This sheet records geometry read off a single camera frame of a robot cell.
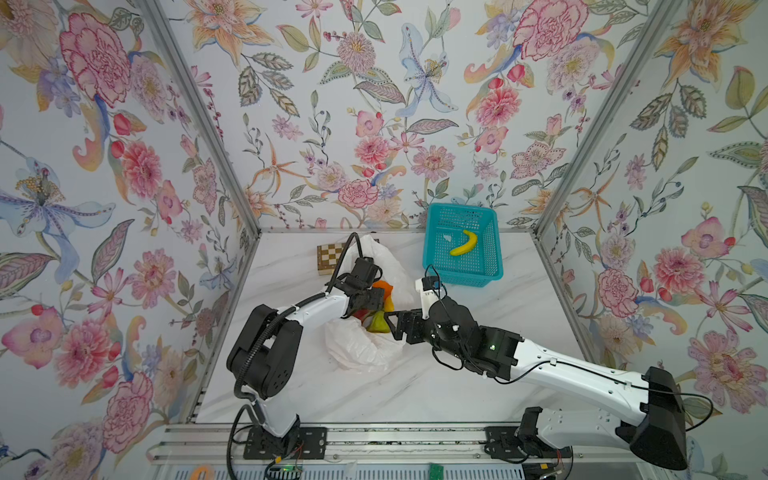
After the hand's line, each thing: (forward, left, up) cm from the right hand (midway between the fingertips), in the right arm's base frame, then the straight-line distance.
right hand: (394, 314), depth 72 cm
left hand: (+15, +6, -16) cm, 23 cm away
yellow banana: (+42, -27, -21) cm, 54 cm away
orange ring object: (-32, +45, -22) cm, 60 cm away
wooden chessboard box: (+33, +25, -19) cm, 46 cm away
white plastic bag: (-4, +11, -8) cm, 14 cm away
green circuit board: (-29, -11, -23) cm, 38 cm away
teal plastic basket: (+44, -26, -22) cm, 56 cm away
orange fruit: (+9, +1, -10) cm, 14 cm away
